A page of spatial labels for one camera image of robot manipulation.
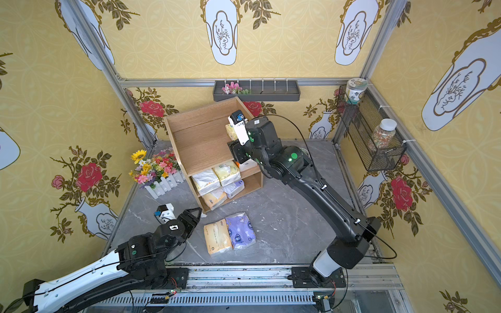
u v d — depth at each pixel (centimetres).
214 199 89
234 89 88
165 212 67
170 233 53
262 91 92
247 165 84
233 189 91
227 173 80
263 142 44
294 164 43
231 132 74
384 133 65
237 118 52
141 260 51
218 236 79
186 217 66
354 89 84
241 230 82
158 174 90
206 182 76
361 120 99
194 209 71
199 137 80
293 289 73
